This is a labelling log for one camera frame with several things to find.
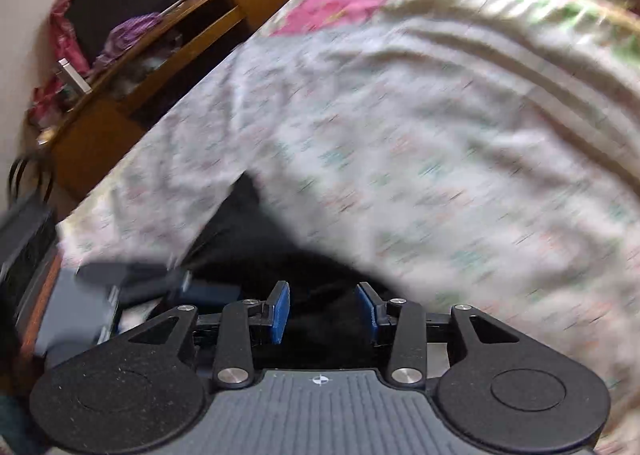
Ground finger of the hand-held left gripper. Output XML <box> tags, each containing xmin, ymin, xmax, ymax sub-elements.
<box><xmin>75</xmin><ymin>259</ymin><xmax>188</xmax><ymax>288</ymax></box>
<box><xmin>120</xmin><ymin>280</ymin><xmax>243</xmax><ymax>316</ymax></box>

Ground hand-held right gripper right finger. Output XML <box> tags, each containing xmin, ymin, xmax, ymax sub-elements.
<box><xmin>355</xmin><ymin>282</ymin><xmax>523</xmax><ymax>387</ymax></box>

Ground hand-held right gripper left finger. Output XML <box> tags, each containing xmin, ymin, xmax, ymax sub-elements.
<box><xmin>122</xmin><ymin>281</ymin><xmax>291</xmax><ymax>390</ymax></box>

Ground black pants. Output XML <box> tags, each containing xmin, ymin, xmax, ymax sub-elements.
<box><xmin>182</xmin><ymin>172</ymin><xmax>401</xmax><ymax>371</ymax></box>

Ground wooden desk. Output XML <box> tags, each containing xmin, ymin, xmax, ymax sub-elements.
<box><xmin>37</xmin><ymin>0</ymin><xmax>296</xmax><ymax>201</ymax></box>

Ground white floral bed sheet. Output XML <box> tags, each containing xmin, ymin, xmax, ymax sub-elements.
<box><xmin>55</xmin><ymin>0</ymin><xmax>640</xmax><ymax>455</ymax></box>

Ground grey clutter in desk shelf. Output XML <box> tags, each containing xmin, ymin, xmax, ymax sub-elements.
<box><xmin>107</xmin><ymin>52</ymin><xmax>171</xmax><ymax>96</ymax></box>

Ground small silver box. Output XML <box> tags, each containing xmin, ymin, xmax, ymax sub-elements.
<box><xmin>57</xmin><ymin>58</ymin><xmax>91</xmax><ymax>93</ymax></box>

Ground purple cloth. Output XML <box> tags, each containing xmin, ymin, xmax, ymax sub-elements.
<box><xmin>95</xmin><ymin>12</ymin><xmax>163</xmax><ymax>68</ymax></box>

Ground black television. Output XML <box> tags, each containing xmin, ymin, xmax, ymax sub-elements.
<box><xmin>65</xmin><ymin>0</ymin><xmax>183</xmax><ymax>63</ymax></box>

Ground black bag with handles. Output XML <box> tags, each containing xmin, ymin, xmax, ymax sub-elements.
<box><xmin>0</xmin><ymin>155</ymin><xmax>57</xmax><ymax>331</ymax></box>

